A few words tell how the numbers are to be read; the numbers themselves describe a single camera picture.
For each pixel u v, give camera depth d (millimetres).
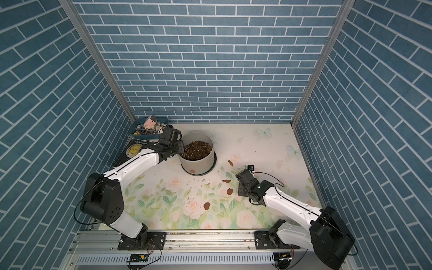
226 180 935
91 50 817
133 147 1050
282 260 698
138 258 721
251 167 771
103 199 439
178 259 770
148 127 1114
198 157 912
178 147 807
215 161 968
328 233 405
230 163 1005
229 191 887
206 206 844
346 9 710
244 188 773
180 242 754
